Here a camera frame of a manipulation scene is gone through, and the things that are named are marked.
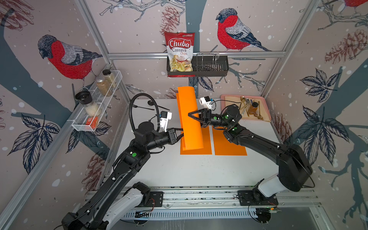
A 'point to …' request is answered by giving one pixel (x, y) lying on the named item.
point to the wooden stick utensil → (259, 108)
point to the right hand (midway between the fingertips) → (189, 119)
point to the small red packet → (94, 122)
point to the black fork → (135, 106)
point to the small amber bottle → (253, 109)
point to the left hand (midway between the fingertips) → (189, 130)
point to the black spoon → (151, 103)
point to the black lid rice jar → (92, 109)
